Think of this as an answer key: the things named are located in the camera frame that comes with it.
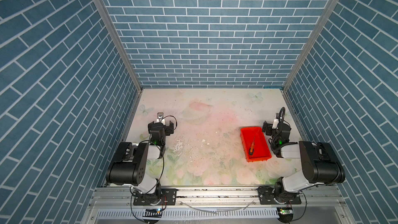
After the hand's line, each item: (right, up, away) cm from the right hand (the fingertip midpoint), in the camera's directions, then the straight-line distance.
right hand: (273, 120), depth 94 cm
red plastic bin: (-9, -16, -6) cm, 20 cm away
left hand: (-68, 0, 0) cm, 68 cm away
